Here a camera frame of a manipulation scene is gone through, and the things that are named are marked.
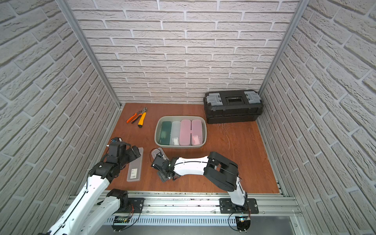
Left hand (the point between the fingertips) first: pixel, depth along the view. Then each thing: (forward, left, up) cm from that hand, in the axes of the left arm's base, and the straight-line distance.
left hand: (133, 149), depth 81 cm
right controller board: (-34, -59, -13) cm, 69 cm away
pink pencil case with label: (+15, -37, -7) cm, 41 cm away
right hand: (-8, -20, -13) cm, 25 cm away
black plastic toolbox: (+31, -62, +5) cm, 69 cm away
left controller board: (-31, +3, -16) cm, 35 cm away
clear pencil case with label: (+18, -22, -10) cm, 30 cm away
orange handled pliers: (+37, +8, -12) cm, 40 cm away
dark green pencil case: (+18, -15, -11) cm, 26 cm away
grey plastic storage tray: (+22, -9, -7) cm, 25 cm away
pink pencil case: (+19, -29, -11) cm, 36 cm away
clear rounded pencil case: (+4, -9, -11) cm, 15 cm away
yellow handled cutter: (+30, +5, -12) cm, 33 cm away
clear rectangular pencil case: (-7, 0, -9) cm, 12 cm away
